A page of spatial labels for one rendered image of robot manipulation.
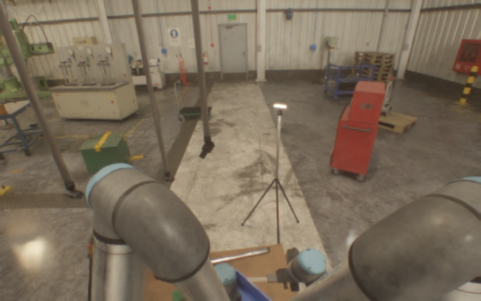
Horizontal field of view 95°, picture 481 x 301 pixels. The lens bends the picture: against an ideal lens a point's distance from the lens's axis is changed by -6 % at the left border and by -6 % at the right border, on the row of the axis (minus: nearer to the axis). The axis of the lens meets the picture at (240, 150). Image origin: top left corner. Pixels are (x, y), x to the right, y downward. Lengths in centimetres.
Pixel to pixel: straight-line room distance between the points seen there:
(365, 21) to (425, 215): 1128
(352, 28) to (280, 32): 295
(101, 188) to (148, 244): 15
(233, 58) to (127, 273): 998
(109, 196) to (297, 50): 1039
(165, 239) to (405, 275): 33
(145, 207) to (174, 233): 6
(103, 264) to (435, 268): 54
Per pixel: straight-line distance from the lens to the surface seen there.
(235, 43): 1026
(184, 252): 42
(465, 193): 45
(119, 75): 669
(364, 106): 314
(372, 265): 39
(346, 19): 1119
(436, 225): 38
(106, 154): 371
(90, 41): 1140
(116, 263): 55
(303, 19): 1065
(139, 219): 41
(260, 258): 180
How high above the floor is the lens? 190
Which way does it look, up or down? 27 degrees down
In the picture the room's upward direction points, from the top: 2 degrees counter-clockwise
